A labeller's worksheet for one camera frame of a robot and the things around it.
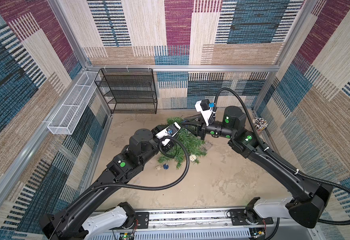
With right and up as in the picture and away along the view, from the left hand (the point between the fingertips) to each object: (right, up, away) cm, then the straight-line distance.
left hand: (171, 128), depth 64 cm
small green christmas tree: (+11, -9, +7) cm, 16 cm away
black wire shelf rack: (-33, +26, +47) cm, 63 cm away
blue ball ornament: (-4, -21, +16) cm, 27 cm away
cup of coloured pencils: (+50, +2, +23) cm, 55 cm away
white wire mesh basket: (-50, +3, +6) cm, 50 cm away
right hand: (+6, +2, -1) cm, 7 cm away
